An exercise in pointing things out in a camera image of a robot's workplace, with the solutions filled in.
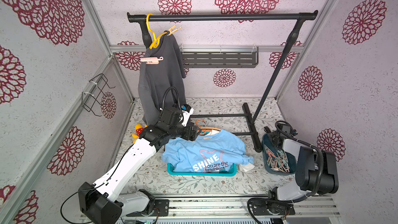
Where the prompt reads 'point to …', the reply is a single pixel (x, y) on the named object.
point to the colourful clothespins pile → (278, 162)
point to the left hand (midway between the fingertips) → (194, 129)
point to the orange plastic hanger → (201, 123)
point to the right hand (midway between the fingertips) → (272, 133)
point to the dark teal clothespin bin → (267, 145)
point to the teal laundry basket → (201, 174)
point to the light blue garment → (218, 151)
